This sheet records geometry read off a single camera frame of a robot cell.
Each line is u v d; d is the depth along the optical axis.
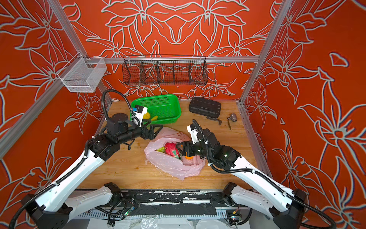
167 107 1.13
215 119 1.06
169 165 0.78
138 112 0.57
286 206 0.38
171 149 0.83
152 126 0.58
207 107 1.08
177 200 0.74
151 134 0.59
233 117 1.06
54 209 0.39
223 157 0.50
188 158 0.85
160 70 1.00
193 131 0.62
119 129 0.50
